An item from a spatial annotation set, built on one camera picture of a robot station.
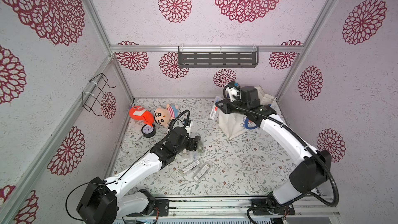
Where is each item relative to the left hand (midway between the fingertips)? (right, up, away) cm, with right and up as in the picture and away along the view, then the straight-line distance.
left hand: (193, 137), depth 82 cm
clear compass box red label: (+10, +13, -2) cm, 17 cm away
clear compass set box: (-4, -5, -11) cm, 13 cm away
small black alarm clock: (-30, +1, +16) cm, 34 cm away
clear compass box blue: (-1, -12, +9) cm, 15 cm away
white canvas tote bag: (+23, +6, +10) cm, 26 cm away
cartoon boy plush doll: (-20, +11, +18) cm, 29 cm away
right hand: (+12, +19, -5) cm, 23 cm away
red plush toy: (-36, +13, +19) cm, 43 cm away
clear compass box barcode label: (-2, -17, +4) cm, 17 cm away
